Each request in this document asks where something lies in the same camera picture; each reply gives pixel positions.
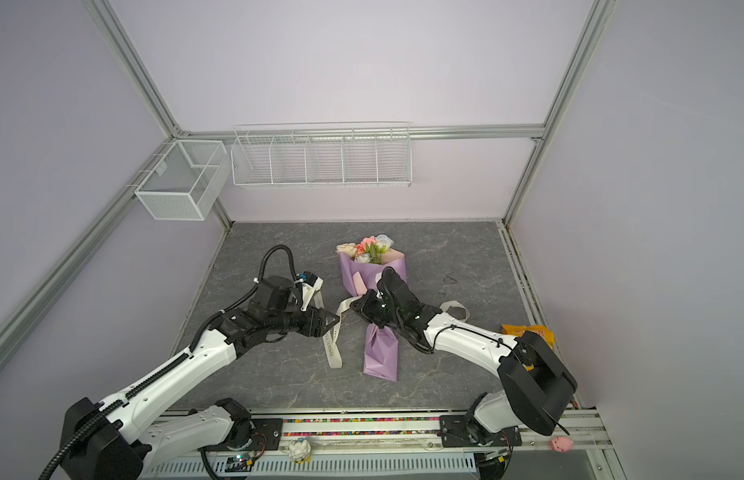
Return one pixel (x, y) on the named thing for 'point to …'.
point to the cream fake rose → (349, 249)
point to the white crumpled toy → (299, 451)
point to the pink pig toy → (561, 443)
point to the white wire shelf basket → (322, 155)
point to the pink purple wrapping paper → (381, 345)
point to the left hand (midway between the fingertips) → (329, 320)
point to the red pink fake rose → (360, 248)
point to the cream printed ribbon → (333, 348)
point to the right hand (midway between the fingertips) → (347, 306)
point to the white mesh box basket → (188, 181)
